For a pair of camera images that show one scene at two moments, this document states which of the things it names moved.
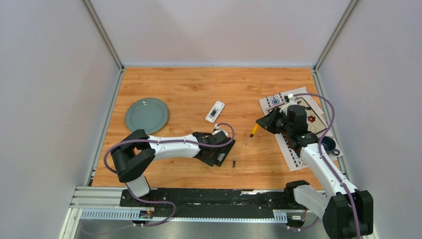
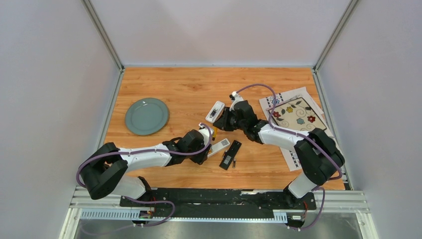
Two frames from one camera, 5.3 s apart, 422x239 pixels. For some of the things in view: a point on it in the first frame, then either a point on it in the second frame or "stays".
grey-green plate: [150, 114] stays
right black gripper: [266, 122] -> [222, 123]
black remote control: [224, 152] -> [230, 155]
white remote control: [214, 111] stays
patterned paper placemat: [294, 160] stays
